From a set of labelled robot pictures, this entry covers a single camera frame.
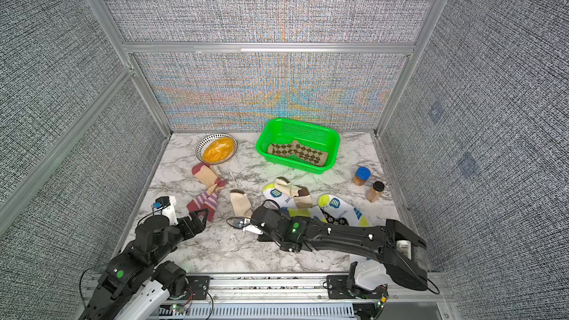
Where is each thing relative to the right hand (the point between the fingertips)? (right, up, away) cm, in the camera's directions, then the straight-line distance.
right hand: (257, 209), depth 77 cm
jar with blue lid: (+44, +10, +20) cm, 49 cm away
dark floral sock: (+31, -7, +11) cm, 34 cm away
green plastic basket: (+6, +31, +35) cm, 47 cm away
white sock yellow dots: (+32, -3, +13) cm, 35 cm away
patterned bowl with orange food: (-22, +22, +26) cm, 41 cm away
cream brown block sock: (-8, -1, +13) cm, 16 cm away
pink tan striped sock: (-28, +10, +25) cm, 38 cm away
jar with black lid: (+45, +3, +13) cm, 47 cm away
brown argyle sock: (+18, +21, +33) cm, 43 cm away
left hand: (-17, 0, -5) cm, 18 cm away
